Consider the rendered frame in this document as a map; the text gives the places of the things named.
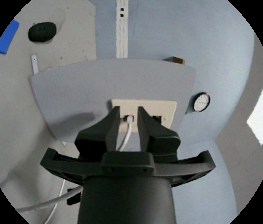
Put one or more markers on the beige wall plate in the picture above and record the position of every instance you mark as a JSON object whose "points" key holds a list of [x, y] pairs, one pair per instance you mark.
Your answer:
{"points": [[165, 108]]}

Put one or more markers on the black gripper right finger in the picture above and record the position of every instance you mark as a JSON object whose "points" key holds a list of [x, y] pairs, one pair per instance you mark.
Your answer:
{"points": [[156, 139]]}

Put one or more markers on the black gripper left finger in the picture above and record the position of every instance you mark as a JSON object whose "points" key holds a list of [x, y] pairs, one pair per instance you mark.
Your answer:
{"points": [[99, 138]]}

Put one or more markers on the grey board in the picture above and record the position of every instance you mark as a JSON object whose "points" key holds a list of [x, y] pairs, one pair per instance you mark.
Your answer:
{"points": [[78, 95]]}

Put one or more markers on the blue flat rectangular slab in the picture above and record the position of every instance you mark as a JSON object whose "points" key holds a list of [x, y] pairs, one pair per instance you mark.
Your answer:
{"points": [[7, 35]]}

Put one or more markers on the black computer mouse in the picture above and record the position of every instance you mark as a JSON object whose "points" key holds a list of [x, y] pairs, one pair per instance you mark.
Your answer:
{"points": [[38, 33]]}

